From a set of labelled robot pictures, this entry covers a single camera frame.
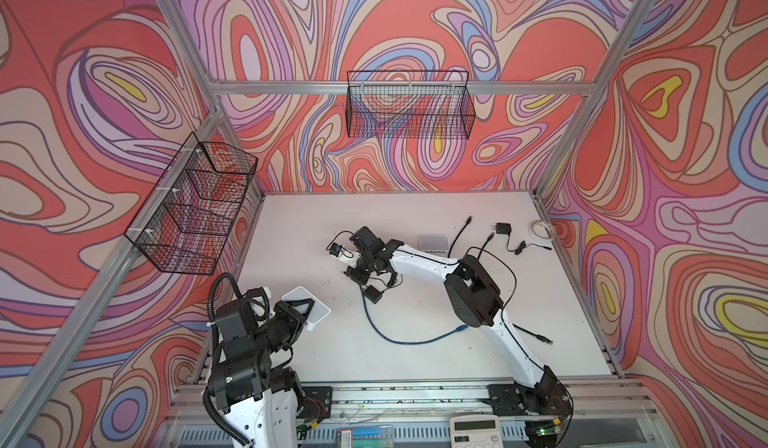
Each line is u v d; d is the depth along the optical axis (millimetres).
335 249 843
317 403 733
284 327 594
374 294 907
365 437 695
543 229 1081
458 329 850
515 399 734
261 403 440
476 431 678
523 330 855
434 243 1038
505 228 1070
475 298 622
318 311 687
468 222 1102
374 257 787
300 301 675
